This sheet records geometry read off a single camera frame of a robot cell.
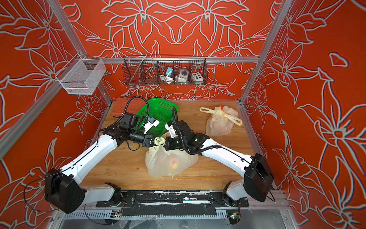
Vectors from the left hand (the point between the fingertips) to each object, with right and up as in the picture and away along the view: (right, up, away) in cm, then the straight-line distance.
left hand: (162, 142), depth 70 cm
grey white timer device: (+11, +39, +20) cm, 46 cm away
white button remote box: (+20, +40, +24) cm, 51 cm away
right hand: (-2, -2, +2) cm, 3 cm away
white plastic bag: (+35, +9, +17) cm, 40 cm away
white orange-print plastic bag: (-1, -12, +6) cm, 13 cm away
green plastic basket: (-4, +16, +39) cm, 43 cm away
